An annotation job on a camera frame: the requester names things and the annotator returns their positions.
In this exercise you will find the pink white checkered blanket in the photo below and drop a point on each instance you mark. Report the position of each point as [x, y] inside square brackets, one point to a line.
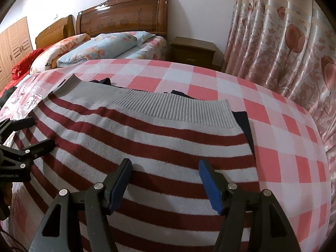
[288, 151]

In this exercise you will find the light wooden headboard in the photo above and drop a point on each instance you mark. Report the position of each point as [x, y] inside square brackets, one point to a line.
[59, 30]

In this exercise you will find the red white striped sweater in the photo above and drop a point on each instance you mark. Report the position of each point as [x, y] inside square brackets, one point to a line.
[95, 127]

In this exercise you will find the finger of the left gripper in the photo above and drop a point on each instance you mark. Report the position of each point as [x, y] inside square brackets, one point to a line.
[16, 164]
[8, 126]

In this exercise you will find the light wooden wardrobe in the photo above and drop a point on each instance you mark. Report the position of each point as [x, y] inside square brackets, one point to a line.
[15, 45]

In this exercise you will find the dark wooden nightstand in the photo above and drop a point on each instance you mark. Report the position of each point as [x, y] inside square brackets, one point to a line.
[194, 52]

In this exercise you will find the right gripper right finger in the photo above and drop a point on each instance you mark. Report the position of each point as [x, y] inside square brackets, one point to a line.
[270, 227]

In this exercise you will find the dark wooden headboard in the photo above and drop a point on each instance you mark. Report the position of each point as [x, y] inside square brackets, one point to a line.
[114, 16]

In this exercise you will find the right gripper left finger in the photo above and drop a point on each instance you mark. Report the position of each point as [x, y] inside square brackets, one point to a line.
[60, 227]

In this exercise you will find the pink floral curtain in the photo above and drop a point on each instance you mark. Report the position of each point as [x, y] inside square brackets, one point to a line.
[287, 46]

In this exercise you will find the floral bed sheet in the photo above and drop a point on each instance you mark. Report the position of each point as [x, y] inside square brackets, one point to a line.
[154, 48]

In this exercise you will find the light blue floral pillow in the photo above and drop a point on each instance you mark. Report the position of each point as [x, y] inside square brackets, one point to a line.
[104, 46]

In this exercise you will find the red cloth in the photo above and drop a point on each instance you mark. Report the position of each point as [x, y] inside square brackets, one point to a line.
[22, 68]

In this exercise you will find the orange floral pillow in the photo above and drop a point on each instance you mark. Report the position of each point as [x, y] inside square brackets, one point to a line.
[47, 59]

